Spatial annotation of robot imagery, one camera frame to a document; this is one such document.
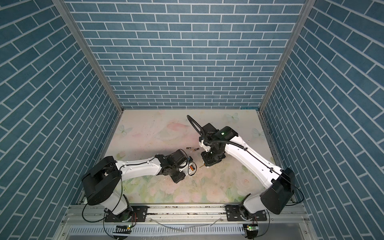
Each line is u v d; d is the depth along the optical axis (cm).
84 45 84
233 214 74
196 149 97
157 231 77
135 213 72
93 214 75
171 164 67
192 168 88
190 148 98
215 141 51
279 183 40
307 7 71
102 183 44
